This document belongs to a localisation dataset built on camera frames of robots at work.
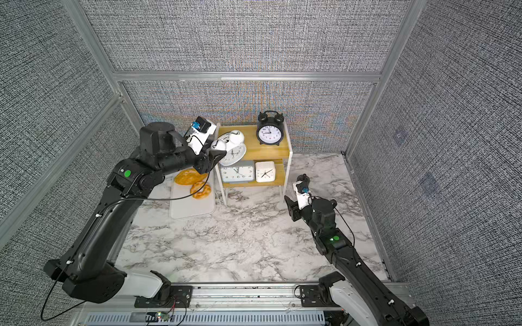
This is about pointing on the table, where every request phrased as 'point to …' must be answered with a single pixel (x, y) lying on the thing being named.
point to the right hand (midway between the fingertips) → (292, 189)
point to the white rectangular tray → (188, 206)
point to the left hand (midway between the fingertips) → (221, 143)
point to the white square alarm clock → (265, 171)
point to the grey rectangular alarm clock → (241, 172)
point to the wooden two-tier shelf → (281, 155)
